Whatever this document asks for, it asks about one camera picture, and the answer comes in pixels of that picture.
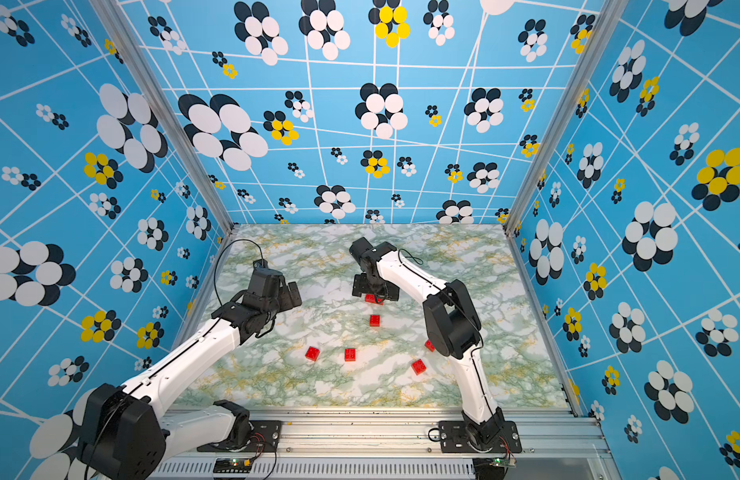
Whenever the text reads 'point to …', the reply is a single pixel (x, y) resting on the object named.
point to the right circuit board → (508, 462)
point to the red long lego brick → (371, 298)
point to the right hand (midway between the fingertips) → (375, 293)
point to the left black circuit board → (232, 465)
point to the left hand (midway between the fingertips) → (287, 289)
